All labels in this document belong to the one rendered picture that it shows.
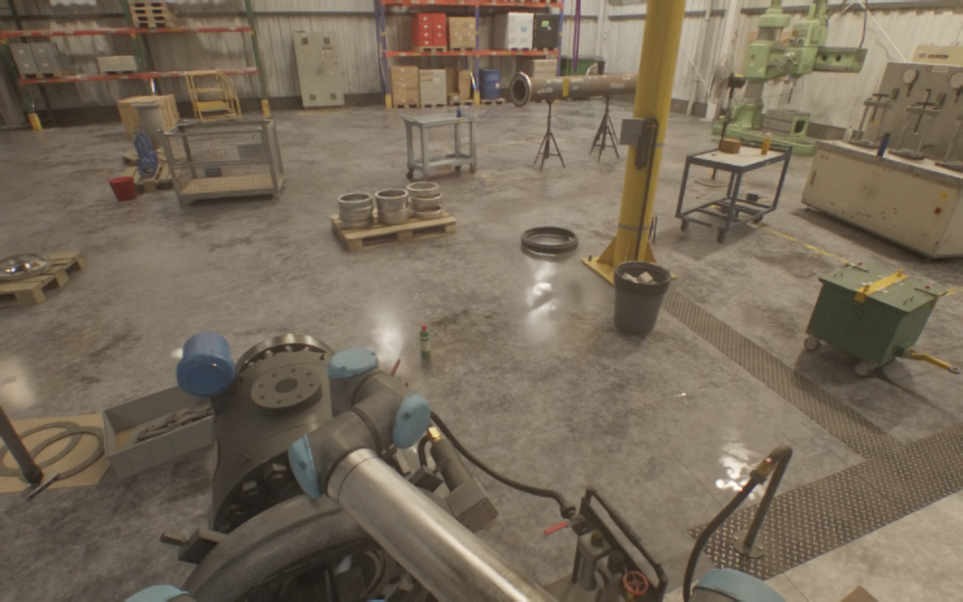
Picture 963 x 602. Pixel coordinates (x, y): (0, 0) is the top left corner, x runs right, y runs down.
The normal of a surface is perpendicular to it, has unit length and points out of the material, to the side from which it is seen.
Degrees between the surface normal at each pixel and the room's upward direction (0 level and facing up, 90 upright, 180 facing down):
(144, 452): 90
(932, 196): 90
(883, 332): 90
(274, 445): 12
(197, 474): 0
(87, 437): 0
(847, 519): 0
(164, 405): 90
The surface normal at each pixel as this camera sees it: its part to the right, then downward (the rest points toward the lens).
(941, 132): -0.99, 0.07
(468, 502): -0.34, -0.73
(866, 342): -0.87, 0.23
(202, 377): 0.44, 0.44
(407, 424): 0.81, 0.31
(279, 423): -0.13, -0.84
